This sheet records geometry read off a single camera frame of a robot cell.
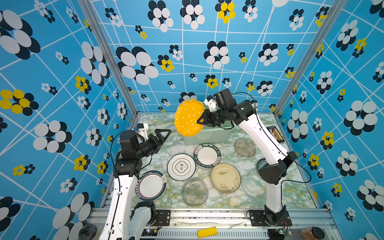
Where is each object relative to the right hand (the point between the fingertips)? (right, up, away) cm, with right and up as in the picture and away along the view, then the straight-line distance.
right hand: (199, 121), depth 73 cm
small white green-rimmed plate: (-10, -28, +18) cm, 34 cm away
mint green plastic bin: (+8, -9, +30) cm, 33 cm away
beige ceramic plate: (+16, -33, +15) cm, 40 cm away
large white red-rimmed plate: (-27, -37, +12) cm, 47 cm away
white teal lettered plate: (+6, -21, +21) cm, 30 cm away
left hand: (-14, -7, -4) cm, 16 cm away
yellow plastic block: (+4, -52, -4) cm, 53 cm away
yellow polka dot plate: (-7, +3, +3) cm, 8 cm away
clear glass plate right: (+31, -37, +10) cm, 49 cm away
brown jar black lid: (+48, -48, -11) cm, 69 cm away
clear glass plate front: (-2, -39, +9) cm, 40 cm away
